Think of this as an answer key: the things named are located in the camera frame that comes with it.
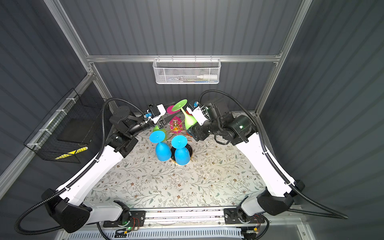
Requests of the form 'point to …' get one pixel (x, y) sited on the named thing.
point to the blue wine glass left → (163, 150)
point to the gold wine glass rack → (183, 132)
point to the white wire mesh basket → (187, 70)
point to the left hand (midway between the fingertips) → (175, 104)
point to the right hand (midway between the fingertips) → (195, 127)
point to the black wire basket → (72, 133)
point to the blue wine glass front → (182, 155)
